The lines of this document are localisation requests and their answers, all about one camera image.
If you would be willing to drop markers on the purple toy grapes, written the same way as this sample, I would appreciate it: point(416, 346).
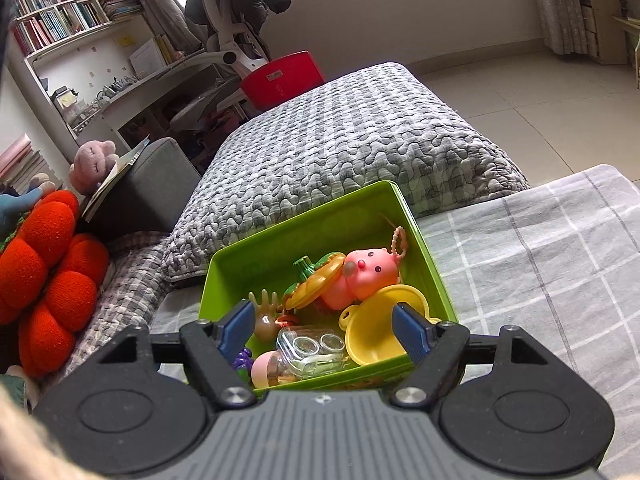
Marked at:
point(242, 360)

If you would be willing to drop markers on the white office chair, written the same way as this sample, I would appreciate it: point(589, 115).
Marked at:
point(235, 55)

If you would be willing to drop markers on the beige fuzzy cloth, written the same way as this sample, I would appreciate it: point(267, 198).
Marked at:
point(30, 440)

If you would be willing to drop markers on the white desk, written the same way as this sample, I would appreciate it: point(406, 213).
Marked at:
point(145, 90)

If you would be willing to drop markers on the pink plush toy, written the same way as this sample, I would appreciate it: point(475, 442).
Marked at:
point(92, 160)

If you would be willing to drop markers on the red toy piece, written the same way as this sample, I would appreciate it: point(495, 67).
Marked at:
point(285, 319)

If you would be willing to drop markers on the green plastic box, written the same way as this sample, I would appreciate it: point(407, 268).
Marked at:
point(300, 240)

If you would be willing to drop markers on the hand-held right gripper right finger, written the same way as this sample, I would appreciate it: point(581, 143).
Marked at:
point(410, 332)

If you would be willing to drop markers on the pink clear capsule ball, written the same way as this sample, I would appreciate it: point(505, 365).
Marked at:
point(262, 367)

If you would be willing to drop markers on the clear plastic case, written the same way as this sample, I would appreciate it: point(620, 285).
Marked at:
point(310, 347)

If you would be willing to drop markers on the grey cushion with book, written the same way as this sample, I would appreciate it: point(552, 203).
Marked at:
point(155, 185)

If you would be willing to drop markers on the orange plush cushion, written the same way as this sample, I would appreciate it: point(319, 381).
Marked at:
point(50, 285)

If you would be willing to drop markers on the white bookshelf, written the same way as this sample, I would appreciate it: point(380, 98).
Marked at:
point(100, 45)

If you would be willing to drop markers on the wooden shelf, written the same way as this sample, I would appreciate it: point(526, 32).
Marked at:
point(620, 20)

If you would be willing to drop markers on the row of shelf books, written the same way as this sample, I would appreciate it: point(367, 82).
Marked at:
point(60, 15)

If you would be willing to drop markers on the amber rubber hand toy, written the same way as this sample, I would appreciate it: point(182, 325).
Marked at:
point(265, 322)

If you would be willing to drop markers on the grey checkered sofa cover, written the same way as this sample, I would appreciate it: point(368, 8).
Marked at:
point(125, 280)

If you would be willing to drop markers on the yellow toy pot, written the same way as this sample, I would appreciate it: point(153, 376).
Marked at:
point(375, 330)

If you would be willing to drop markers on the grey quilted cushion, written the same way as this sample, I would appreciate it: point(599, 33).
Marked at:
point(350, 135)

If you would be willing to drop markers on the blue plush toy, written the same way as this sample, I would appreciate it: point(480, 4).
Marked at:
point(12, 210)

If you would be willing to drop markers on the pink toy pig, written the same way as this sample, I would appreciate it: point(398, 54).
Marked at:
point(370, 275)

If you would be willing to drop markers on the stack of pink books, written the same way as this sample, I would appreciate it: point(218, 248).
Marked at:
point(20, 160)

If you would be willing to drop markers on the yellow toy pumpkin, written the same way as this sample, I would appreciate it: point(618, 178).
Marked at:
point(310, 285)

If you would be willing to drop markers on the open book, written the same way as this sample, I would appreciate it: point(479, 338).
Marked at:
point(112, 180)

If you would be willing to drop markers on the red plastic bin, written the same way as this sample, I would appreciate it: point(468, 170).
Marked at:
point(285, 80)

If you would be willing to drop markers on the grey patterned curtain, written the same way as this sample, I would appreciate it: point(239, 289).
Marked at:
point(155, 0)
point(570, 5)

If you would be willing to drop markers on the grey checked sheet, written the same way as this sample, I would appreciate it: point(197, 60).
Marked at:
point(540, 270)

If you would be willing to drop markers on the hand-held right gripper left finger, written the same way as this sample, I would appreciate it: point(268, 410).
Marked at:
point(237, 327)

